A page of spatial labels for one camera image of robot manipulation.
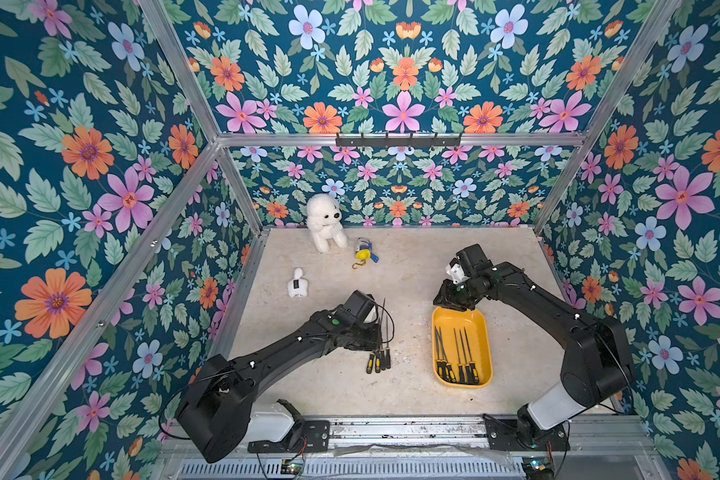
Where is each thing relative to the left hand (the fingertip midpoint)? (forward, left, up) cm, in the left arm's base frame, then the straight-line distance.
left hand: (386, 341), depth 82 cm
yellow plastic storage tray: (-1, -23, -8) cm, 24 cm away
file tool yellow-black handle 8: (-1, +2, -6) cm, 7 cm away
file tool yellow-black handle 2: (-6, -23, -7) cm, 25 cm away
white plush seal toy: (+43, +18, +9) cm, 47 cm away
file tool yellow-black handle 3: (-10, -24, -7) cm, 27 cm away
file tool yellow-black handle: (-1, -1, -7) cm, 7 cm away
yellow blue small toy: (+36, +5, -4) cm, 37 cm away
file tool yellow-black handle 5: (-4, -15, -8) cm, 18 cm away
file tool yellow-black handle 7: (-3, +5, -7) cm, 9 cm away
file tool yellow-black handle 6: (-6, -17, -7) cm, 20 cm away
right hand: (+10, -16, +3) cm, 19 cm away
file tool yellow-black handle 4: (-6, -21, -7) cm, 23 cm away
